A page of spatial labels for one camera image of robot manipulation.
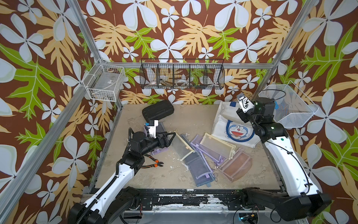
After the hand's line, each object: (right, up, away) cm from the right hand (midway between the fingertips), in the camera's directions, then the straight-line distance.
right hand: (247, 103), depth 72 cm
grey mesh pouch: (-30, -24, +24) cm, 45 cm away
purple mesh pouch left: (-50, -30, +21) cm, 62 cm away
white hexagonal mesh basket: (+30, -2, +8) cm, 31 cm away
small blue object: (+25, 0, +14) cm, 29 cm away
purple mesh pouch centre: (-24, -24, +24) cm, 42 cm away
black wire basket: (-34, +24, +24) cm, 48 cm away
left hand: (-40, -15, 0) cm, 43 cm away
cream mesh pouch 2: (-7, -28, +23) cm, 37 cm away
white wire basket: (-84, +15, +14) cm, 86 cm away
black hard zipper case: (-52, -1, +39) cm, 65 cm away
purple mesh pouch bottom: (-22, -41, +14) cm, 48 cm away
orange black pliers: (-50, -37, +16) cm, 64 cm away
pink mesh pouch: (0, -38, +13) cm, 40 cm away
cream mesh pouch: (-35, -30, +25) cm, 53 cm away
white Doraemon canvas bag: (-4, -13, +14) cm, 20 cm away
